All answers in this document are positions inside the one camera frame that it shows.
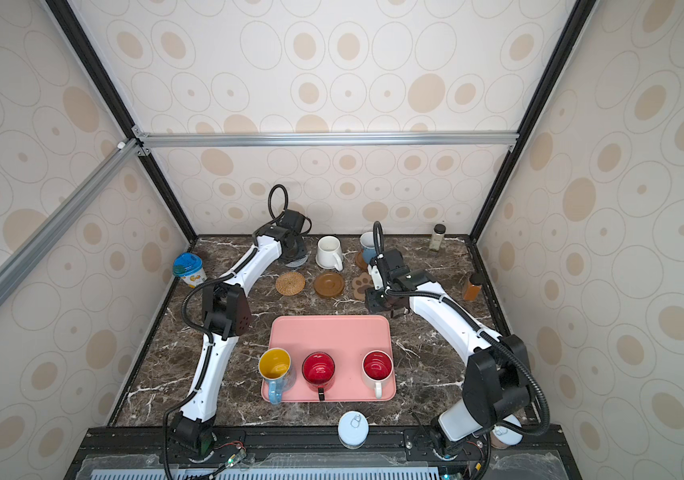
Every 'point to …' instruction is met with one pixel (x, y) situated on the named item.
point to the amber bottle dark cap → (473, 288)
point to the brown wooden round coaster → (361, 263)
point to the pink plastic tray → (347, 338)
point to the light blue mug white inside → (367, 246)
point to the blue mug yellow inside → (274, 365)
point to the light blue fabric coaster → (297, 263)
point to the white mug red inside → (377, 367)
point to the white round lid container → (353, 429)
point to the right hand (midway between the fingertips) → (373, 301)
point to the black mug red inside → (318, 372)
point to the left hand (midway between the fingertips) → (306, 245)
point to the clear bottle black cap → (437, 237)
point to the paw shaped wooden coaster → (360, 284)
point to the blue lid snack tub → (188, 266)
